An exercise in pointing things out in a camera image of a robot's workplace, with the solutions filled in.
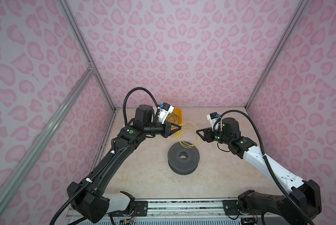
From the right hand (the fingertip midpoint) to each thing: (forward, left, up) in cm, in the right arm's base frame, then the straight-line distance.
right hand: (200, 130), depth 77 cm
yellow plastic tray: (+33, +13, -20) cm, 41 cm away
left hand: (-6, +11, +11) cm, 16 cm away
